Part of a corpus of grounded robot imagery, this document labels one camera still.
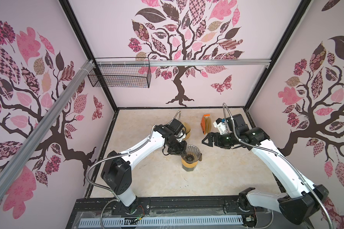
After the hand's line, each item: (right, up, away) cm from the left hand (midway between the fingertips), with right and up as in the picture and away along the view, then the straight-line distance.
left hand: (185, 156), depth 77 cm
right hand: (+12, +9, -4) cm, 16 cm away
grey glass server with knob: (+3, -10, +7) cm, 12 cm away
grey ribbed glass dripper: (+5, 0, +2) cm, 5 cm away
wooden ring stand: (+2, -6, +1) cm, 7 cm away
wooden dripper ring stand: (+3, +10, +15) cm, 18 cm away
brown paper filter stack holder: (+17, +17, +23) cm, 33 cm away
